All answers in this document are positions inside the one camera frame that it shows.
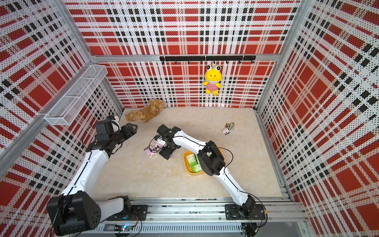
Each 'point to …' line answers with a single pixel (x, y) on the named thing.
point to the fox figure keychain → (230, 125)
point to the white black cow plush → (226, 131)
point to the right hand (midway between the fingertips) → (172, 149)
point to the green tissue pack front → (197, 167)
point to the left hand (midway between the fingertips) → (136, 128)
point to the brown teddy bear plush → (152, 110)
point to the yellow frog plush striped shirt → (213, 75)
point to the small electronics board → (125, 228)
